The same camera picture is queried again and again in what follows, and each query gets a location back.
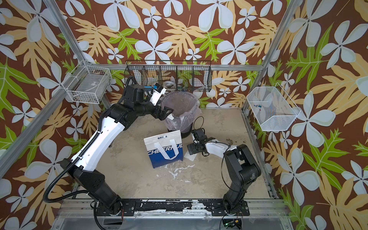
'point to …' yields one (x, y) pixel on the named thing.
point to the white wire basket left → (88, 84)
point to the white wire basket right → (272, 109)
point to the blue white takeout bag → (165, 148)
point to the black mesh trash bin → (185, 105)
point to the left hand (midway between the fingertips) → (167, 103)
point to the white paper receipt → (170, 116)
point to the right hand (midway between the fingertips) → (195, 146)
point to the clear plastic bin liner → (186, 110)
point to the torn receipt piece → (191, 157)
